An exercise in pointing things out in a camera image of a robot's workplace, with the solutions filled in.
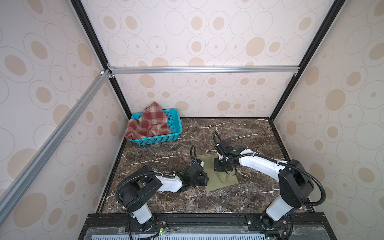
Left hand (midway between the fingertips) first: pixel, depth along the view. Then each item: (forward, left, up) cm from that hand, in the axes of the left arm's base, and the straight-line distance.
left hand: (214, 179), depth 85 cm
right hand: (+6, -1, +2) cm, 6 cm away
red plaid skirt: (+43, +43, +1) cm, 61 cm away
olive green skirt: (-1, -2, -1) cm, 2 cm away
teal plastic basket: (+46, +28, -3) cm, 54 cm away
